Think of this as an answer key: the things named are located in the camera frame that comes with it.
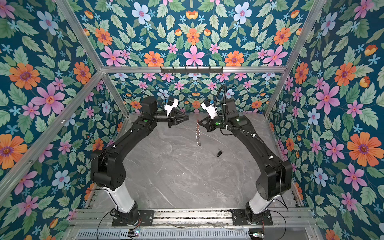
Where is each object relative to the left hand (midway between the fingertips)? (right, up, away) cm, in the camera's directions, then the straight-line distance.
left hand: (188, 114), depth 72 cm
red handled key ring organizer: (+5, -10, +6) cm, 13 cm away
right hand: (+6, -3, +5) cm, 8 cm away
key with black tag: (+18, -24, +26) cm, 40 cm away
